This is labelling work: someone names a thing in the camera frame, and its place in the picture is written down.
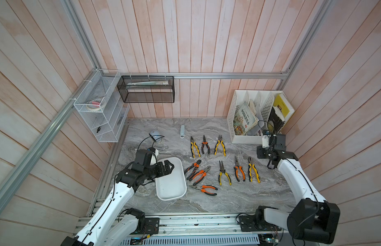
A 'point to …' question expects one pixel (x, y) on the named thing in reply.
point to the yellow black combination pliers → (192, 143)
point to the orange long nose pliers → (202, 188)
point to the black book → (277, 121)
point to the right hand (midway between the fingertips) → (263, 147)
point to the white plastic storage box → (172, 186)
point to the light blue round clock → (156, 137)
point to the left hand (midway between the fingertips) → (167, 170)
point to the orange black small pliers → (203, 143)
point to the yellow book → (286, 109)
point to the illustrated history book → (244, 120)
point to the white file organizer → (260, 102)
